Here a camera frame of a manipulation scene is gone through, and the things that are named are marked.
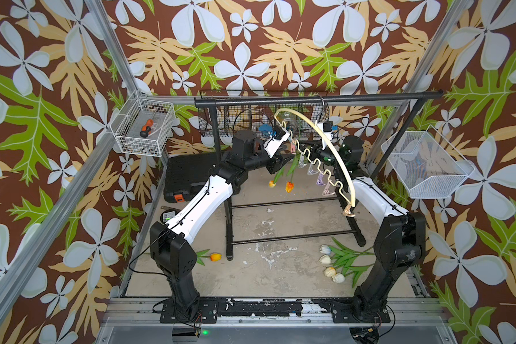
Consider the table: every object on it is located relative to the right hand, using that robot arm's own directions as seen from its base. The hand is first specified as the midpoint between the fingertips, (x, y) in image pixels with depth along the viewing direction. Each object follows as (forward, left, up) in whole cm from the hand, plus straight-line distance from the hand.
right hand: (297, 144), depth 78 cm
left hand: (-6, +4, +4) cm, 8 cm away
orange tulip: (-8, +2, -14) cm, 17 cm away
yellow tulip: (-3, +8, -19) cm, 21 cm away
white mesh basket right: (-4, -51, -7) cm, 52 cm away
